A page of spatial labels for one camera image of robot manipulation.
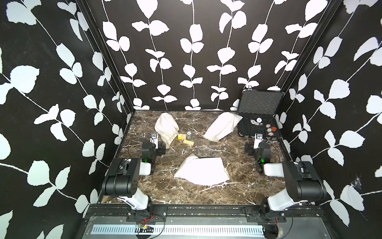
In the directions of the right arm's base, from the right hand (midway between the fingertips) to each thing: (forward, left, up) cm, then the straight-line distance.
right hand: (253, 139), depth 95 cm
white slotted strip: (-48, +43, -7) cm, 65 cm away
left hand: (-1, +63, +1) cm, 63 cm away
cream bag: (+9, +58, 0) cm, 58 cm away
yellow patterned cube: (+5, +49, -5) cm, 49 cm away
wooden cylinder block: (+1, +42, -7) cm, 42 cm away
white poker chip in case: (+23, -12, -7) cm, 26 cm away
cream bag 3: (-19, +32, -6) cm, 38 cm away
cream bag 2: (+13, +17, -1) cm, 22 cm away
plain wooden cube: (+5, +46, -4) cm, 47 cm away
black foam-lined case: (+28, -9, 0) cm, 29 cm away
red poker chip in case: (+13, -20, -6) cm, 25 cm away
